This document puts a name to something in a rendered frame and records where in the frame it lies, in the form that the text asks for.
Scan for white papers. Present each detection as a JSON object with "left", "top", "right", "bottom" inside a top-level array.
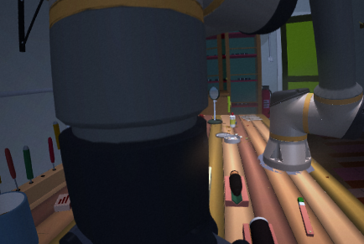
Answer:
[{"left": 239, "top": 114, "right": 264, "bottom": 122}]

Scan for yellow-handled screwdriver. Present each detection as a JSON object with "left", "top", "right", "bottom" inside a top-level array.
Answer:
[{"left": 52, "top": 121, "right": 61, "bottom": 151}]

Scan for green door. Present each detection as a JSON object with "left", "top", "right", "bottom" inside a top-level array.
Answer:
[{"left": 281, "top": 13, "right": 321, "bottom": 92}]

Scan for red-handled screwdriver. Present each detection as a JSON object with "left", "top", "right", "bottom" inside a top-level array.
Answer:
[
  {"left": 47, "top": 137, "right": 57, "bottom": 171},
  {"left": 3, "top": 148, "right": 21, "bottom": 192}
]

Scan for grey wall conduit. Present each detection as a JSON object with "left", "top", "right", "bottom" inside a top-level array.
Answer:
[{"left": 0, "top": 91, "right": 54, "bottom": 99}]

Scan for pink cradle block green wedge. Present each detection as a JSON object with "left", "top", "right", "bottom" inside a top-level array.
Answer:
[{"left": 224, "top": 174, "right": 250, "bottom": 208}]

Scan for red fire extinguisher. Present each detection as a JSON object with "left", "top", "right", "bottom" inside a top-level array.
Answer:
[{"left": 261, "top": 85, "right": 272, "bottom": 119}]

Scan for red and white small box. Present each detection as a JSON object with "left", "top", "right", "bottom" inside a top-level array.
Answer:
[{"left": 54, "top": 193, "right": 72, "bottom": 212}]

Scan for thick black clarinet joint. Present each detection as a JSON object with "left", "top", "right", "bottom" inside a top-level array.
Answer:
[{"left": 249, "top": 216, "right": 276, "bottom": 244}]

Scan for round mirror on stand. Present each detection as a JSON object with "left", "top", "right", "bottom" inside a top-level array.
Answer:
[{"left": 207, "top": 86, "right": 225, "bottom": 126}]

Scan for grey round dish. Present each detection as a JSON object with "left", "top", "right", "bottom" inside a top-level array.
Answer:
[{"left": 224, "top": 134, "right": 243, "bottom": 144}]

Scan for pink strip green end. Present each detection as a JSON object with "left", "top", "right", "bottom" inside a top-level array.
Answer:
[{"left": 297, "top": 196, "right": 315, "bottom": 237}]

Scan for green-handled screwdriver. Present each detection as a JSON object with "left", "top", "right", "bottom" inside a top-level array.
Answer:
[{"left": 22, "top": 145, "right": 35, "bottom": 184}]

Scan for blue cylinder container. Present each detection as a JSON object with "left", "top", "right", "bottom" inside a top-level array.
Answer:
[{"left": 0, "top": 190, "right": 39, "bottom": 244}]

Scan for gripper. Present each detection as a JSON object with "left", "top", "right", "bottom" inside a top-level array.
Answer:
[{"left": 58, "top": 118, "right": 220, "bottom": 244}]

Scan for wooden tool rack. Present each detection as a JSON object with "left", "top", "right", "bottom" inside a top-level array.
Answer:
[{"left": 17, "top": 164, "right": 69, "bottom": 208}]

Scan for wooden wall shelf black brackets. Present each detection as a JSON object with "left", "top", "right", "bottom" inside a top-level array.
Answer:
[{"left": 0, "top": 0, "right": 50, "bottom": 53}]

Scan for wooden shelf unit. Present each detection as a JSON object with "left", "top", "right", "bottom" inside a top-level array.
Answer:
[{"left": 205, "top": 30, "right": 263, "bottom": 114}]

